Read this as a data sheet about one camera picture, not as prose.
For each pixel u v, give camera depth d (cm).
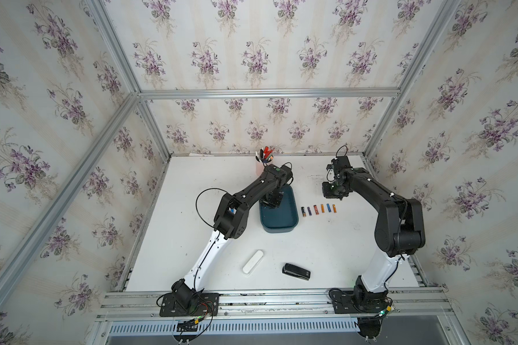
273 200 88
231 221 63
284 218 94
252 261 80
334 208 98
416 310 73
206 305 72
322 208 98
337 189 80
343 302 73
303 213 97
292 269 82
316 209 98
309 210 98
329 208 98
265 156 107
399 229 49
